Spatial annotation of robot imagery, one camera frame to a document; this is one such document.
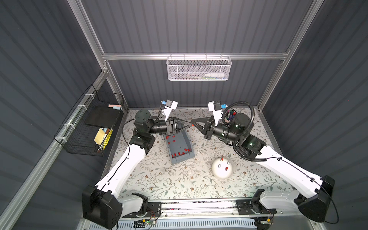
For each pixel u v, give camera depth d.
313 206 0.45
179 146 0.96
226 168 0.75
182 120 0.60
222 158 0.79
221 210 0.74
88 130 0.73
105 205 0.36
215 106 0.52
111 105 0.85
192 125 0.59
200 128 0.58
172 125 0.57
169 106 0.57
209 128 0.52
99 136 0.69
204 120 0.57
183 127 0.59
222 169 0.77
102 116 0.79
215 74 0.89
